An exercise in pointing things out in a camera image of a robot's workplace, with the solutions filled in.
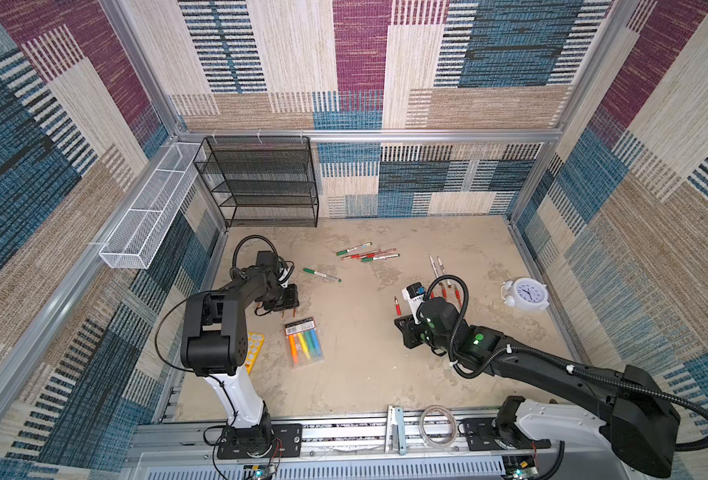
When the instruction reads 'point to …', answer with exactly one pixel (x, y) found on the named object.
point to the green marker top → (354, 248)
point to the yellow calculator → (255, 348)
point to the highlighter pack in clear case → (303, 343)
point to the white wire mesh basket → (128, 247)
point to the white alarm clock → (526, 293)
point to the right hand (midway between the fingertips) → (399, 326)
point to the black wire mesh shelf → (261, 181)
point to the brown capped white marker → (441, 266)
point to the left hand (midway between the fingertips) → (293, 299)
